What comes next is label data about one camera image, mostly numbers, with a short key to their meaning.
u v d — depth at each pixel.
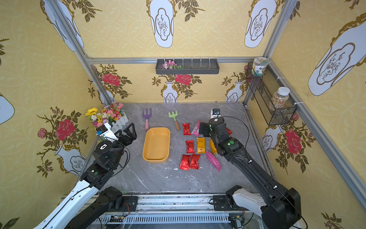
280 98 0.66
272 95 0.86
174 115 1.13
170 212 0.72
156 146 0.94
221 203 0.74
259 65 0.85
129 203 0.74
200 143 0.93
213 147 0.91
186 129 1.01
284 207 0.37
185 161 0.86
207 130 0.69
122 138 0.62
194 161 0.86
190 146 0.92
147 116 1.14
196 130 1.00
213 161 0.84
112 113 0.93
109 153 0.52
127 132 0.63
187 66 0.92
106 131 0.60
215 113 0.66
